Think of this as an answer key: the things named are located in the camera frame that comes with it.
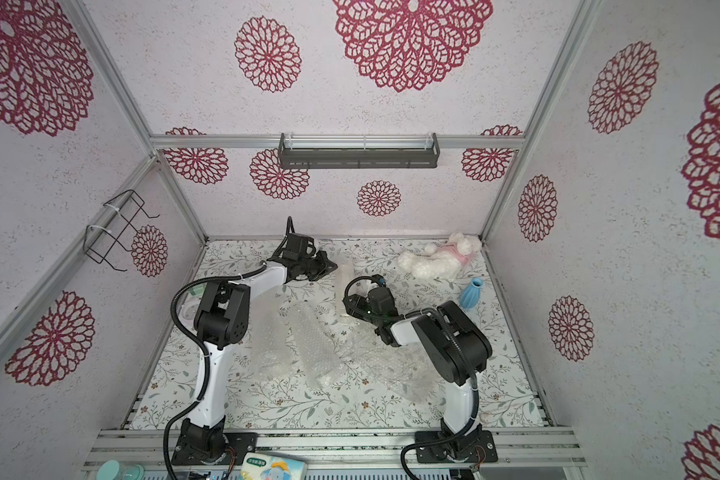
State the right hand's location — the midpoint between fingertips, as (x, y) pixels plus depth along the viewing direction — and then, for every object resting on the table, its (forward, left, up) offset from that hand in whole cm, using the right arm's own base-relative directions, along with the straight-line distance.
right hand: (344, 298), depth 96 cm
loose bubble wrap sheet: (-21, +19, +3) cm, 28 cm away
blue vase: (+1, -40, 0) cm, 40 cm away
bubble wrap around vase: (-20, -16, -7) cm, 27 cm away
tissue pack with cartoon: (-46, +15, 0) cm, 48 cm away
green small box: (+5, +52, -4) cm, 52 cm away
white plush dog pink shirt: (+13, -32, +4) cm, 35 cm away
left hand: (+13, +2, +1) cm, 13 cm away
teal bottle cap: (-48, +46, +5) cm, 67 cm away
